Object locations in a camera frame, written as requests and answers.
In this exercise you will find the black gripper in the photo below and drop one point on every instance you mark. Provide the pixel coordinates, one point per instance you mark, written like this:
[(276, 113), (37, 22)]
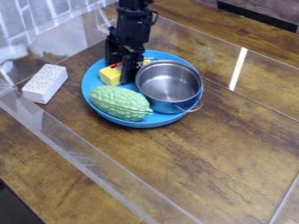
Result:
[(131, 33)]

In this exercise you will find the yellow butter block toy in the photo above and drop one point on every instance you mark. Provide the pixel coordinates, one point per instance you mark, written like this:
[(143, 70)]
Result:
[(109, 74)]

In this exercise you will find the small steel pot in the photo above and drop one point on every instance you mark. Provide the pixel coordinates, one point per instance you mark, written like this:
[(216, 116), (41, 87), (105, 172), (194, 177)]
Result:
[(171, 85)]

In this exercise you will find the green bumpy gourd toy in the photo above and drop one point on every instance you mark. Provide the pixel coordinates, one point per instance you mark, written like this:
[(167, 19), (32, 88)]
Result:
[(120, 102)]

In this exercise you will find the white speckled block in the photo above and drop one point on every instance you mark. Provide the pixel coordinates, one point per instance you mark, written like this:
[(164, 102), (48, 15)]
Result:
[(44, 84)]

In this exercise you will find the dark baseboard strip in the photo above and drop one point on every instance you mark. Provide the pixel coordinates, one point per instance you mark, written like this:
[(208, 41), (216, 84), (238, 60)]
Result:
[(276, 22)]

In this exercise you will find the clear acrylic enclosure wall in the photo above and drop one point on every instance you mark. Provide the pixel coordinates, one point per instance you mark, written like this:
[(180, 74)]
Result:
[(222, 167)]

